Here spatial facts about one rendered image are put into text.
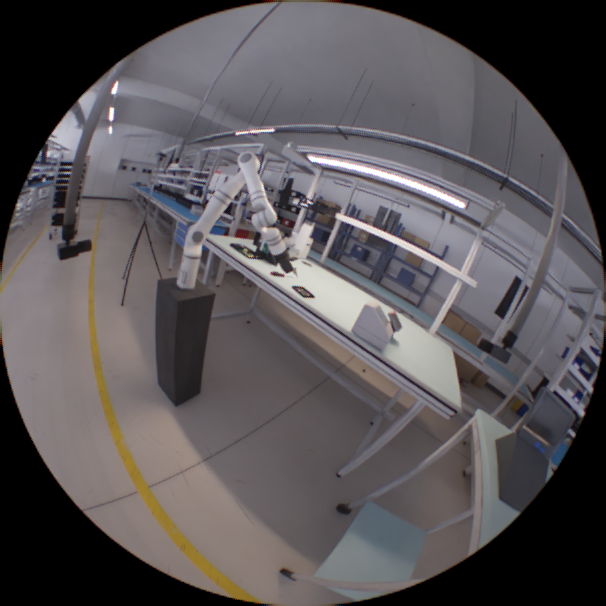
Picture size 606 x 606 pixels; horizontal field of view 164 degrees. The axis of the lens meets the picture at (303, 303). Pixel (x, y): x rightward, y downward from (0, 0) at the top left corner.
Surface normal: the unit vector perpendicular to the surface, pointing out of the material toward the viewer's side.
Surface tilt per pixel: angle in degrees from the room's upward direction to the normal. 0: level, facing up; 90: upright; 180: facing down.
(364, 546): 0
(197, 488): 0
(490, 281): 90
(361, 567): 0
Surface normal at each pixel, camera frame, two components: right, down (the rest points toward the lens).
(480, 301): -0.57, 0.10
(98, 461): 0.37, -0.86
